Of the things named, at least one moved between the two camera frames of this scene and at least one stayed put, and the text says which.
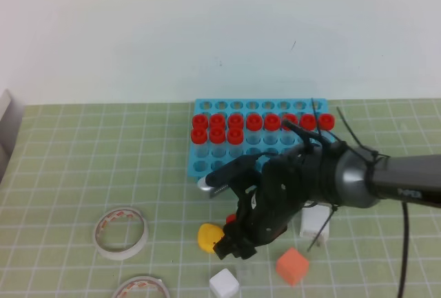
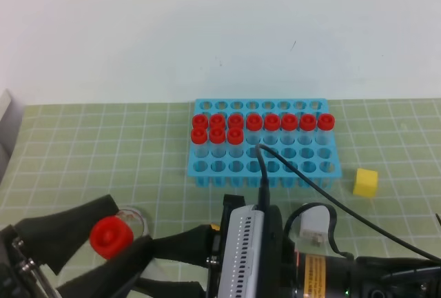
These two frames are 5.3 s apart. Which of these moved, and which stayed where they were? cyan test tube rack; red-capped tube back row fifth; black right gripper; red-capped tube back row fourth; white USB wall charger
Moved: black right gripper
Stayed: red-capped tube back row fourth; red-capped tube back row fifth; cyan test tube rack; white USB wall charger
